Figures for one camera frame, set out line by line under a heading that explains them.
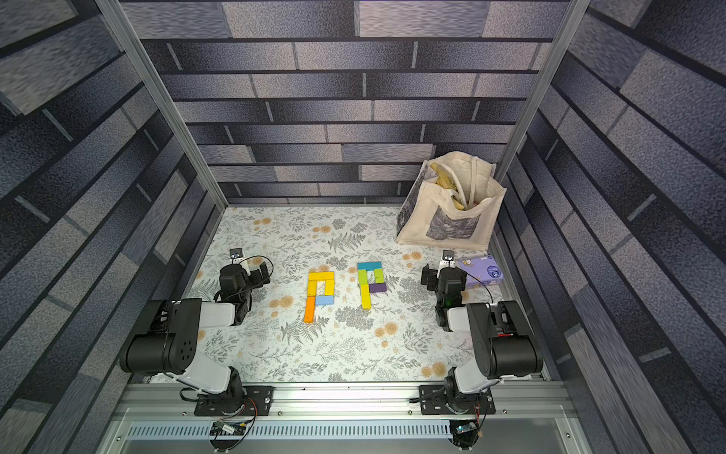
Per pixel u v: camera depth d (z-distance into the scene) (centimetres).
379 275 99
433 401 73
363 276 98
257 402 74
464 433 71
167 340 46
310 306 90
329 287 95
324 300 94
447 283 72
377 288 95
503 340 46
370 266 101
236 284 74
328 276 98
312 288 95
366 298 92
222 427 71
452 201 86
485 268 95
